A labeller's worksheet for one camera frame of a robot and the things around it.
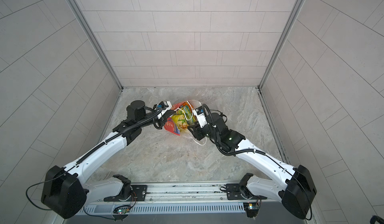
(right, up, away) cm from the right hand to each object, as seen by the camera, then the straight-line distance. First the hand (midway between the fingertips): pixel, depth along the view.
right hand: (190, 126), depth 73 cm
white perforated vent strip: (-42, -37, -5) cm, 56 cm away
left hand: (-7, +9, 0) cm, 11 cm away
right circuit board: (+29, -37, -5) cm, 47 cm away
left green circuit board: (-30, -36, -9) cm, 47 cm away
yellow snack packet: (-4, +4, +11) cm, 13 cm away
